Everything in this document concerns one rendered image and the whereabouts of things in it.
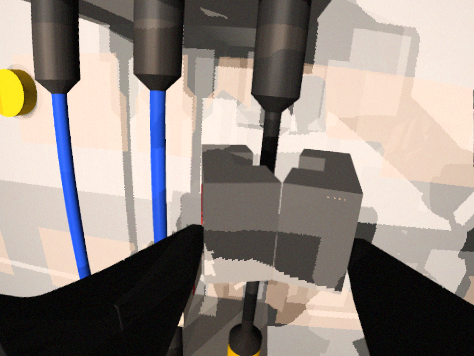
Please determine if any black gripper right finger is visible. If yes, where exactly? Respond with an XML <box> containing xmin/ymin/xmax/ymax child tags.
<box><xmin>348</xmin><ymin>238</ymin><xmax>474</xmax><ymax>356</ymax></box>

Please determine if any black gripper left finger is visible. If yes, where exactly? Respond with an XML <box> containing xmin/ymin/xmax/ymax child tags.
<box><xmin>0</xmin><ymin>223</ymin><xmax>204</xmax><ymax>356</ymax></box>

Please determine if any yellow short cylinder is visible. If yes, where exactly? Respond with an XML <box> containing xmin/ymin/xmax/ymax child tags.
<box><xmin>0</xmin><ymin>69</ymin><xmax>37</xmax><ymax>117</ymax></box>

